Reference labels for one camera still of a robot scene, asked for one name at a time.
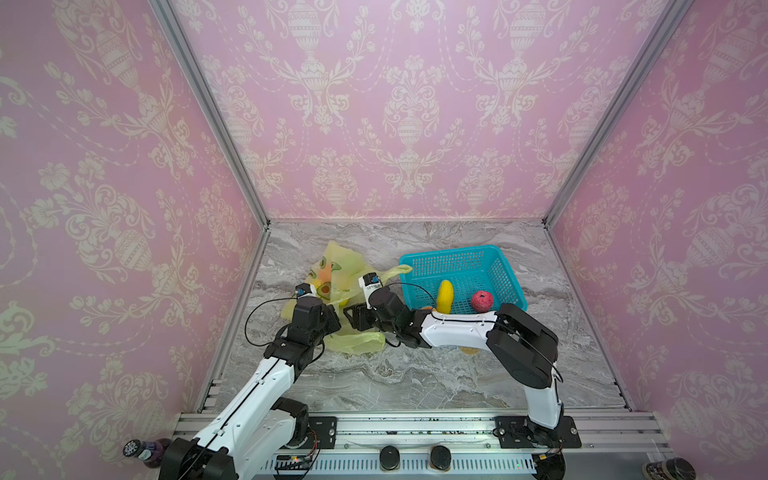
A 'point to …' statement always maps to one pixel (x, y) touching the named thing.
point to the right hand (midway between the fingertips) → (350, 309)
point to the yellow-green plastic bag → (336, 278)
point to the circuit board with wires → (292, 462)
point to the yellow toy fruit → (427, 308)
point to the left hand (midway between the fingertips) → (336, 311)
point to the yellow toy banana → (445, 297)
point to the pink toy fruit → (482, 301)
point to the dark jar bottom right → (673, 468)
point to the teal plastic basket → (467, 271)
